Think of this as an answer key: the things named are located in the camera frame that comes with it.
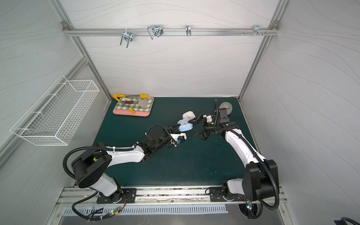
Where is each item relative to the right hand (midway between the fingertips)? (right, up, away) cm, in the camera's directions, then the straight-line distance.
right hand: (190, 127), depth 78 cm
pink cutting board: (-50, +8, +34) cm, 61 cm away
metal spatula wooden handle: (-38, +16, +37) cm, 55 cm away
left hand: (-6, +1, +2) cm, 7 cm away
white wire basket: (-68, +6, -9) cm, 69 cm away
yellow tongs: (-62, +21, +40) cm, 77 cm away
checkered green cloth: (-43, +16, +37) cm, 58 cm away
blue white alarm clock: (-3, +1, 0) cm, 4 cm away
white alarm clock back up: (0, +6, +27) cm, 28 cm away
